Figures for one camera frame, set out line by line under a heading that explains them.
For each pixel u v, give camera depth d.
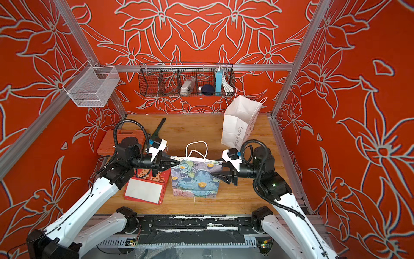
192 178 0.67
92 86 0.92
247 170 0.55
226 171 0.60
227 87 0.92
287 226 0.46
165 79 1.01
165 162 0.59
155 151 0.56
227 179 0.56
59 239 0.38
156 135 1.07
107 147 0.98
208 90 0.96
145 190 0.82
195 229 0.73
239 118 0.83
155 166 0.56
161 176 0.88
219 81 0.85
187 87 0.92
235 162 0.53
